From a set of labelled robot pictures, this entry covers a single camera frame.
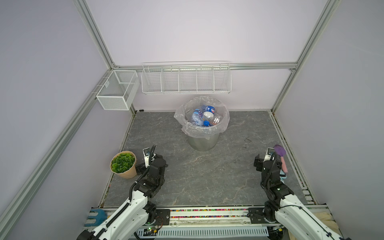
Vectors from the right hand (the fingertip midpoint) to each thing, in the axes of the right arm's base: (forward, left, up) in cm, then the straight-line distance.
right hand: (268, 158), depth 82 cm
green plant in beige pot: (-4, +80, +1) cm, 80 cm away
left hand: (-1, +67, +2) cm, 67 cm away
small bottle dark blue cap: (+17, +33, +17) cm, 41 cm away
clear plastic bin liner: (+18, +49, +15) cm, 54 cm away
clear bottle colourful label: (+17, +39, +15) cm, 45 cm away
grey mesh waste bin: (+11, +36, -4) cm, 38 cm away
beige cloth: (-27, -25, -12) cm, 39 cm away
